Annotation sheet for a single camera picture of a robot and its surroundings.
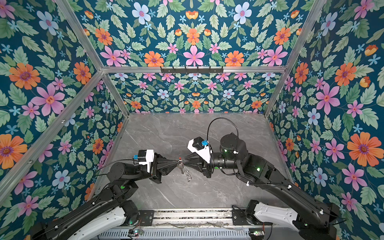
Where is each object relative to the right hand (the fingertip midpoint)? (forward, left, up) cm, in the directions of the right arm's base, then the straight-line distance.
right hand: (186, 158), depth 53 cm
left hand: (-3, +3, +2) cm, 4 cm away
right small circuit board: (-19, -31, -39) cm, 53 cm away
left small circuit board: (-19, +27, -38) cm, 51 cm away
